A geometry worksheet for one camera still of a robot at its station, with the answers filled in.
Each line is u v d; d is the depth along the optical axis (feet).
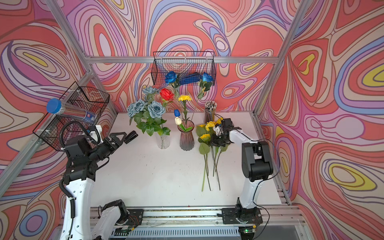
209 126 3.24
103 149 1.98
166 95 2.53
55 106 2.02
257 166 1.66
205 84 2.51
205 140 3.21
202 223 2.41
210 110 3.31
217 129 2.98
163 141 3.14
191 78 2.64
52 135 2.16
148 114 2.36
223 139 2.68
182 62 2.90
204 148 3.06
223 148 3.19
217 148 3.22
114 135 2.06
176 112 2.64
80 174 1.55
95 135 1.89
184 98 2.59
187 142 2.97
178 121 2.45
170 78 2.45
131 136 3.34
